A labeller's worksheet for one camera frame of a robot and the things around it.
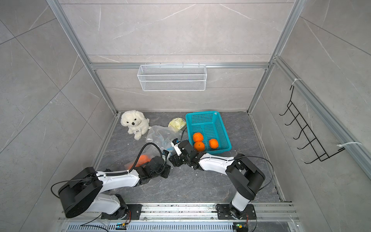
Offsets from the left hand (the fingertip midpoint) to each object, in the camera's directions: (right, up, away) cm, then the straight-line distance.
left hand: (171, 164), depth 88 cm
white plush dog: (-24, +26, +7) cm, 36 cm away
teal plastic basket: (+28, +24, +23) cm, 43 cm away
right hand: (+2, +5, -1) cm, 5 cm away
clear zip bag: (-7, +16, +9) cm, 20 cm away
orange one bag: (+18, +11, +3) cm, 21 cm away
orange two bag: (+17, +17, +7) cm, 25 cm away
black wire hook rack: (+67, +14, -27) cm, 74 cm away
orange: (-12, +8, -19) cm, 24 cm away
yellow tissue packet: (+2, +26, +19) cm, 32 cm away
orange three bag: (+27, +12, +6) cm, 30 cm away
